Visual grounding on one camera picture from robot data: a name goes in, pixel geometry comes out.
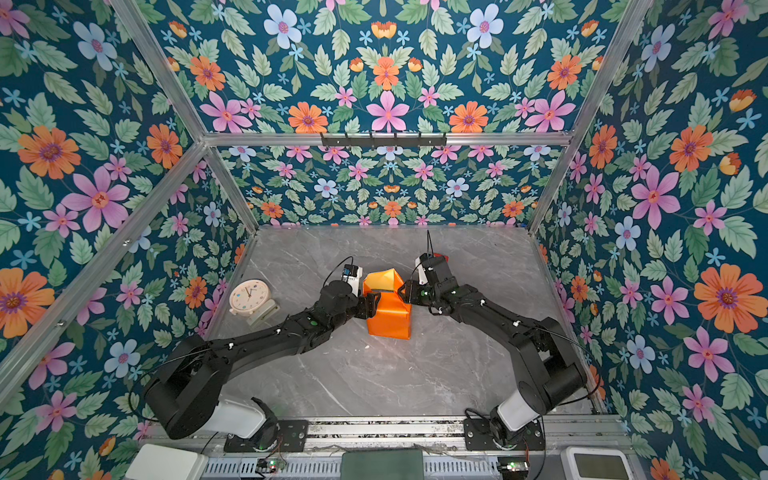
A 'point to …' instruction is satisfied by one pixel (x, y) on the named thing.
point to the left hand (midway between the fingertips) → (376, 292)
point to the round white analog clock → (251, 299)
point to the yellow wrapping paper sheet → (393, 315)
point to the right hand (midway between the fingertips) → (411, 286)
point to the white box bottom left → (154, 462)
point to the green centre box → (382, 464)
